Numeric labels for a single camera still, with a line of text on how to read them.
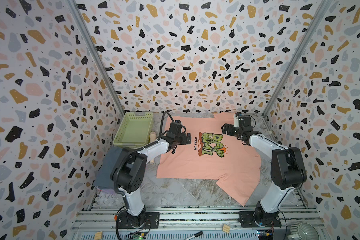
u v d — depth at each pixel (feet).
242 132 2.50
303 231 2.34
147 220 2.40
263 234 2.34
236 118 2.94
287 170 1.63
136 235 2.30
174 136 2.43
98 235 2.26
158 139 2.11
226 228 2.35
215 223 2.41
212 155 3.23
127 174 1.59
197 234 2.30
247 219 2.40
